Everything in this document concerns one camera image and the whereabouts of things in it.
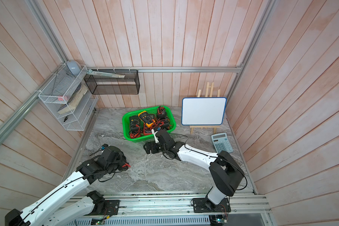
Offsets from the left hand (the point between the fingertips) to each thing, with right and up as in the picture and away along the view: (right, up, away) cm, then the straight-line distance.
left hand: (124, 161), depth 79 cm
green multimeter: (+3, +17, +16) cm, 23 cm away
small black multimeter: (+21, +29, +23) cm, 42 cm away
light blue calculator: (+64, +8, +18) cm, 67 cm away
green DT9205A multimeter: (+22, +23, +20) cm, 38 cm away
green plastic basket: (-5, +21, +21) cm, 30 cm away
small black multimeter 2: (+2, -2, -4) cm, 5 cm away
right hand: (+14, +8, +6) cm, 17 cm away
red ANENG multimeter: (+11, +16, +16) cm, 26 cm away
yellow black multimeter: (+10, +25, +19) cm, 33 cm away
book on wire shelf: (-29, +36, +1) cm, 46 cm away
